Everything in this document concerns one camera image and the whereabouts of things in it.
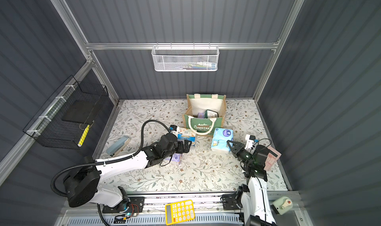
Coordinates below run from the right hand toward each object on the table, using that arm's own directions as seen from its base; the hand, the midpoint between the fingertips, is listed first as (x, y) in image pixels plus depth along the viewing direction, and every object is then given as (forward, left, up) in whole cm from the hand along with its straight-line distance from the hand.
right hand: (230, 144), depth 79 cm
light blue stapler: (+3, +67, -10) cm, 68 cm away
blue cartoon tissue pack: (+4, +5, 0) cm, 7 cm away
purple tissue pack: (-4, +30, -9) cm, 32 cm away
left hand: (0, +24, -2) cm, 24 cm away
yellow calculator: (-30, +27, -13) cm, 42 cm away
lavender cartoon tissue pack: (+27, +16, -9) cm, 32 cm away
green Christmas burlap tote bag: (+27, +17, +3) cm, 32 cm away
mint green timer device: (-27, -21, -7) cm, 35 cm away
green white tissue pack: (+23, +10, -3) cm, 26 cm away
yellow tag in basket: (-4, +71, +13) cm, 73 cm away
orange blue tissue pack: (+11, +24, -8) cm, 28 cm away
